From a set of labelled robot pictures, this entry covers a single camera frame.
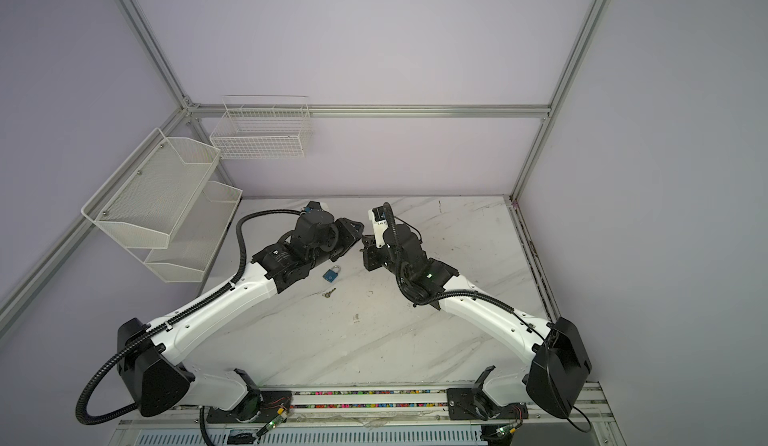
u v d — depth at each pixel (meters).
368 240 0.67
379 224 0.65
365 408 0.75
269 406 0.73
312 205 0.69
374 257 0.66
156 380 0.39
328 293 0.93
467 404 0.73
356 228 0.75
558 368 0.40
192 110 0.92
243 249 0.53
